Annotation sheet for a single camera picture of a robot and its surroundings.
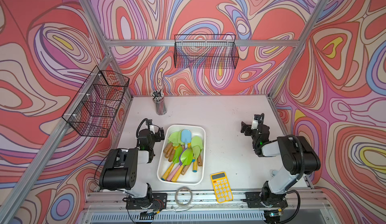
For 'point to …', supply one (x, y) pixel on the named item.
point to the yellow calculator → (221, 186)
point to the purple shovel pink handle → (172, 174)
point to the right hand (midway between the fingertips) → (249, 125)
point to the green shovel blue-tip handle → (196, 151)
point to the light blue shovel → (186, 137)
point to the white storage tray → (189, 177)
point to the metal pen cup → (158, 96)
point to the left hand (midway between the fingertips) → (156, 128)
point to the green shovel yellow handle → (186, 158)
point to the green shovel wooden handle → (175, 138)
